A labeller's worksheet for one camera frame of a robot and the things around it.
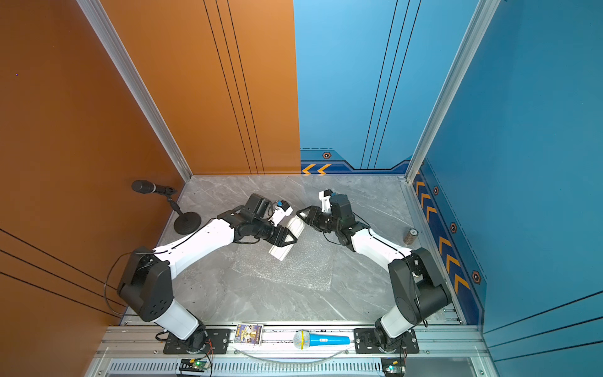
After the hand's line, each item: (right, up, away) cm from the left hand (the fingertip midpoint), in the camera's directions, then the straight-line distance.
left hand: (293, 235), depth 83 cm
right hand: (+3, +7, +1) cm, 8 cm away
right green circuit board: (+31, -38, -12) cm, 51 cm away
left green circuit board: (-30, -38, -12) cm, 49 cm away
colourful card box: (-14, -30, -9) cm, 34 cm away
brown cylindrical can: (+46, -2, +9) cm, 47 cm away
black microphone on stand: (-48, +3, +18) cm, 51 cm away
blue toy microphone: (+4, -29, -13) cm, 32 cm away
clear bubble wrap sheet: (+5, -12, +6) cm, 14 cm away
